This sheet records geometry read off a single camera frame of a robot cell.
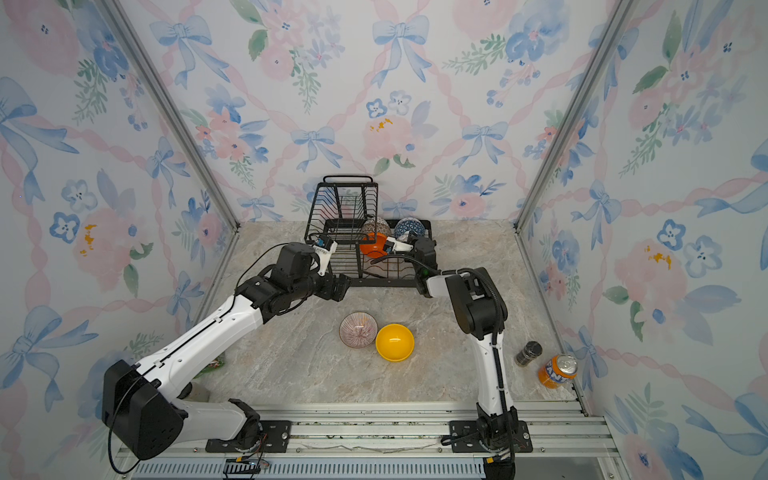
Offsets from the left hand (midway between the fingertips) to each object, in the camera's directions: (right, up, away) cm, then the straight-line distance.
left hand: (338, 272), depth 79 cm
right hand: (+23, +14, +24) cm, 36 cm away
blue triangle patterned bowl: (+20, +16, +34) cm, 43 cm away
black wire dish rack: (-5, +22, +30) cm, 37 cm away
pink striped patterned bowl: (+4, -18, +11) cm, 21 cm away
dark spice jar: (+50, -21, -1) cm, 55 cm away
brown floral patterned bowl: (+9, +16, +33) cm, 38 cm away
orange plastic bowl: (+9, +6, +28) cm, 30 cm away
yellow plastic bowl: (+15, -21, +7) cm, 26 cm away
